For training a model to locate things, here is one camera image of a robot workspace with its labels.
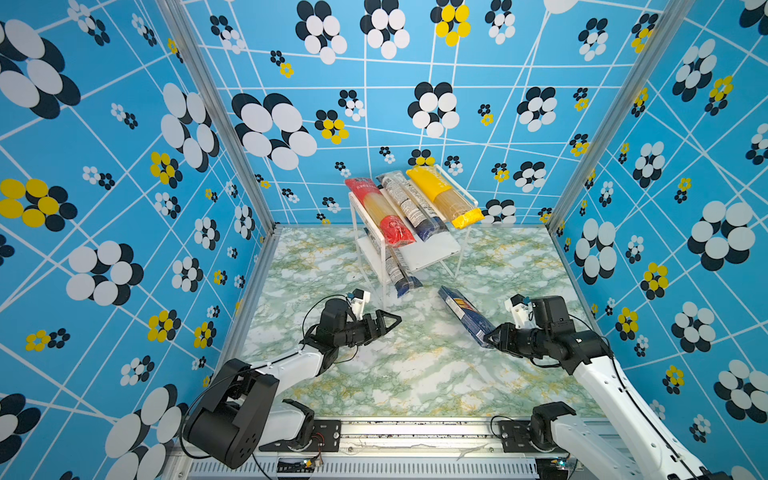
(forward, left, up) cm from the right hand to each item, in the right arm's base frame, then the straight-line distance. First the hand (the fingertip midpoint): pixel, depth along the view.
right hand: (490, 338), depth 78 cm
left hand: (+4, +25, -1) cm, 25 cm away
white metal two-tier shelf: (+25, +18, +5) cm, 31 cm away
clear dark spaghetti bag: (+14, +23, +8) cm, 28 cm away
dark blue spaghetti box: (+7, +5, 0) cm, 9 cm away
